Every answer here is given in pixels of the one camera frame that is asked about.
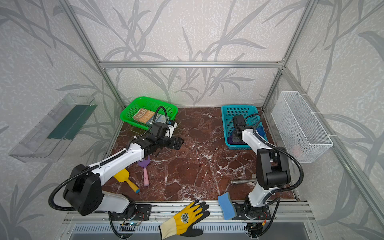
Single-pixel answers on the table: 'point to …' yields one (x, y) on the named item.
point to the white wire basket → (302, 135)
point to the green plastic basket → (135, 103)
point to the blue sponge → (226, 204)
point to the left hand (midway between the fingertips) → (179, 134)
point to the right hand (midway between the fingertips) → (242, 133)
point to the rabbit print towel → (146, 116)
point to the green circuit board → (131, 224)
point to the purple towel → (230, 141)
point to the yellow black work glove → (182, 224)
